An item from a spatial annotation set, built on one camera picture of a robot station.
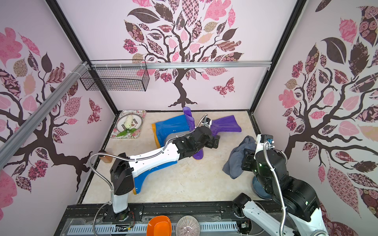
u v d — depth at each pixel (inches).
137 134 41.9
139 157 19.2
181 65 37.1
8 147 19.5
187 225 27.0
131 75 37.3
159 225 27.1
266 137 18.4
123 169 20.1
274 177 14.0
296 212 13.3
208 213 29.1
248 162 19.5
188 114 33.2
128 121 43.0
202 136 22.4
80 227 27.5
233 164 23.5
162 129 40.4
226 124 43.5
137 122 44.2
